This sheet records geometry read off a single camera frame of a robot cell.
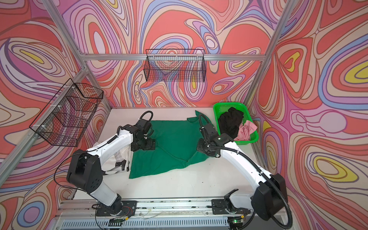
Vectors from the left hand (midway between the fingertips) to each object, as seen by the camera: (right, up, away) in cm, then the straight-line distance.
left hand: (150, 146), depth 88 cm
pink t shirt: (+65, +9, +12) cm, 66 cm away
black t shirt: (+53, +15, +12) cm, 57 cm away
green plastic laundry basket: (+50, +27, +23) cm, 61 cm away
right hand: (+32, -1, -7) cm, 32 cm away
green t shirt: (+16, +2, -3) cm, 17 cm away
